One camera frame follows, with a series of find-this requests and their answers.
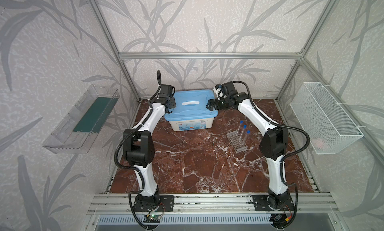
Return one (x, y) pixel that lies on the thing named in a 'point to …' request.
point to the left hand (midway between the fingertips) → (171, 97)
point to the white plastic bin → (192, 124)
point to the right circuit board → (280, 220)
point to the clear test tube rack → (238, 144)
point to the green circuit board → (152, 218)
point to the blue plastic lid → (191, 104)
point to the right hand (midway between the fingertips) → (213, 100)
